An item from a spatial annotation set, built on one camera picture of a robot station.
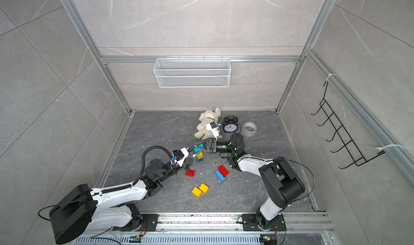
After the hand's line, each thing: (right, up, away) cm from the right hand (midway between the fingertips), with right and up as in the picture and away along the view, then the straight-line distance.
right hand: (196, 148), depth 71 cm
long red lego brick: (+14, -16, +17) cm, 27 cm away
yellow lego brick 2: (-1, -24, +9) cm, 26 cm away
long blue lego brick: (+12, -18, +15) cm, 26 cm away
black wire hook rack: (+63, -1, -10) cm, 64 cm away
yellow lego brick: (+3, -23, +11) cm, 25 cm away
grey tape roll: (+33, +7, +38) cm, 51 cm away
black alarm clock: (+19, +11, +30) cm, 37 cm away
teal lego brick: (0, -1, -1) cm, 1 cm away
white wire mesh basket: (-5, +44, +30) cm, 53 cm away
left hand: (+1, +1, -1) cm, 2 cm away
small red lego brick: (-5, -16, +15) cm, 22 cm away
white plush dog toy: (+3, +15, +35) cm, 38 cm away
